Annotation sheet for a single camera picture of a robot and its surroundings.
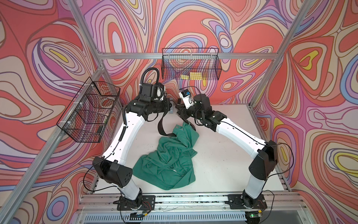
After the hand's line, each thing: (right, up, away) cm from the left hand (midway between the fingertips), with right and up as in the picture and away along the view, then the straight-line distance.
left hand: (173, 103), depth 74 cm
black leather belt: (-6, -13, -4) cm, 15 cm away
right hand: (+3, -3, +5) cm, 7 cm away
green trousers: (-2, -36, +8) cm, 37 cm away
